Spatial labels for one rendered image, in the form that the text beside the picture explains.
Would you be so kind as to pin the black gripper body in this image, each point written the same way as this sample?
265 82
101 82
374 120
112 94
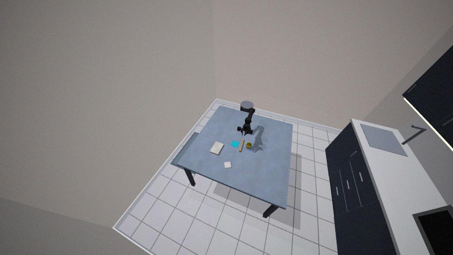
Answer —
244 129

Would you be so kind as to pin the white flat square block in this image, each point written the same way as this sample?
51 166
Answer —
216 148

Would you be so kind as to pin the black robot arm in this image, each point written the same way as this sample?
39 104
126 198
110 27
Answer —
248 119

